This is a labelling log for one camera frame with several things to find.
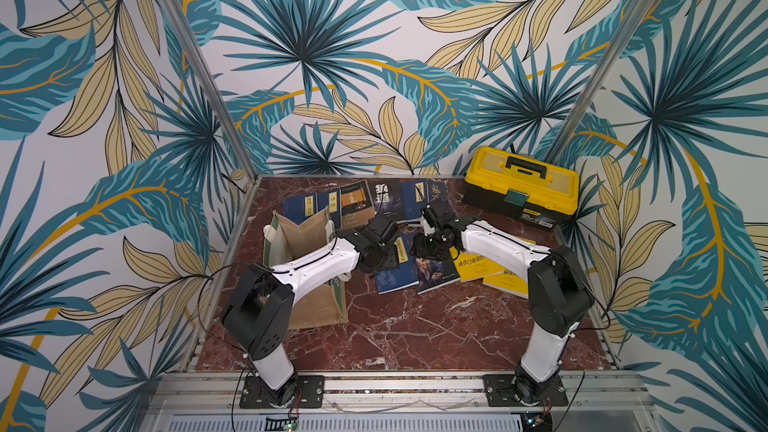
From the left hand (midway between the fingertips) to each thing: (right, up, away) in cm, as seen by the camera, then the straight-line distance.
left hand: (389, 265), depth 87 cm
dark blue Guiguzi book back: (+18, +23, +27) cm, 39 cm away
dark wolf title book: (0, +20, +24) cm, 31 cm away
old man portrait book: (+14, -4, +6) cm, 15 cm away
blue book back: (-21, +19, +23) cm, 36 cm away
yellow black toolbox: (+45, +22, +9) cm, 51 cm away
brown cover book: (-12, +17, +21) cm, 29 cm away
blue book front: (+5, -4, +6) cm, 9 cm away
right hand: (+8, +3, +5) cm, 10 cm away
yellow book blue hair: (+26, -2, +8) cm, 27 cm away
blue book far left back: (-32, +16, +20) cm, 41 cm away
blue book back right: (+9, +20, +23) cm, 32 cm away
